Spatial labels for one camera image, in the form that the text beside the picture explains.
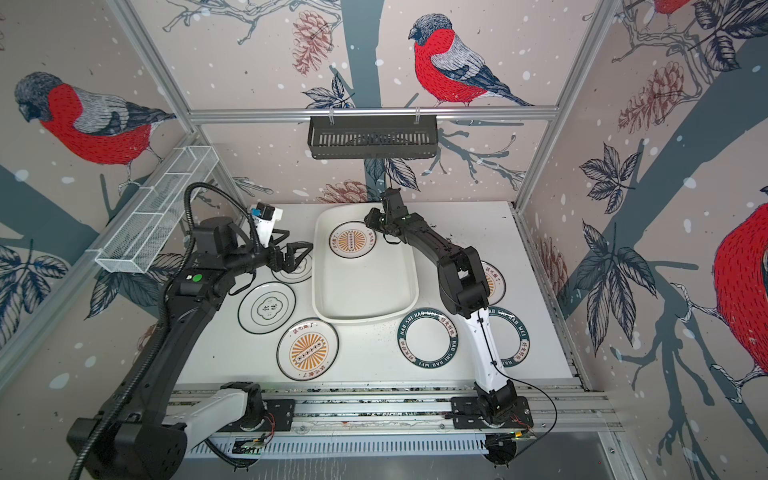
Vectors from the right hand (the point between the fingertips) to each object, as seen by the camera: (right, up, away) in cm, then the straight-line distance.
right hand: (367, 221), depth 101 cm
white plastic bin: (-2, -18, 0) cm, 18 cm away
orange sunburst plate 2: (-6, -7, +9) cm, 13 cm away
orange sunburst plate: (-16, -37, -17) cm, 44 cm away
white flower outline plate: (-31, -28, -8) cm, 43 cm away
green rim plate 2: (+45, -36, -14) cm, 59 cm away
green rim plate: (+19, -35, -15) cm, 43 cm away
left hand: (-15, -5, -30) cm, 34 cm away
